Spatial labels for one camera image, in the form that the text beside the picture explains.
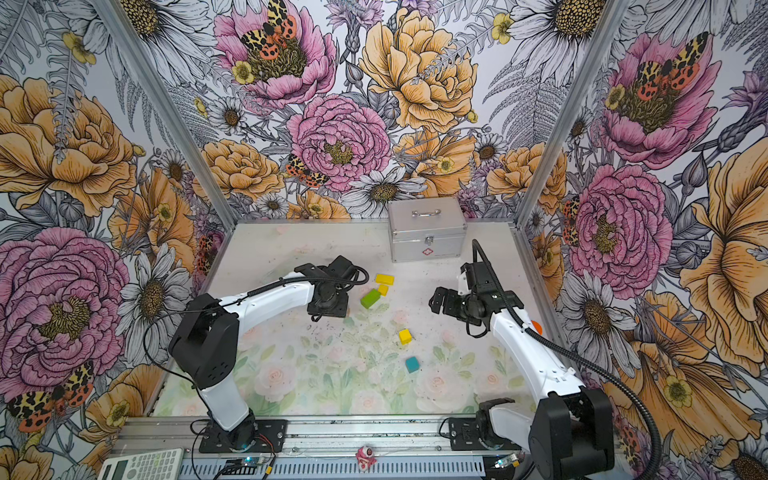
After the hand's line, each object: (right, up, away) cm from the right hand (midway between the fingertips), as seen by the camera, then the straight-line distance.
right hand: (444, 315), depth 83 cm
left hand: (-33, -2, +6) cm, 33 cm away
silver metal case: (-3, +25, +24) cm, 35 cm away
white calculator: (-67, -31, -13) cm, 75 cm away
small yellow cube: (-18, +4, +19) cm, 26 cm away
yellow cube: (-10, -8, +7) cm, 15 cm away
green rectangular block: (-21, +2, +17) cm, 27 cm away
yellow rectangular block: (-17, +8, +23) cm, 29 cm away
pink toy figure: (-20, -28, -15) cm, 38 cm away
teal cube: (-9, -15, +4) cm, 17 cm away
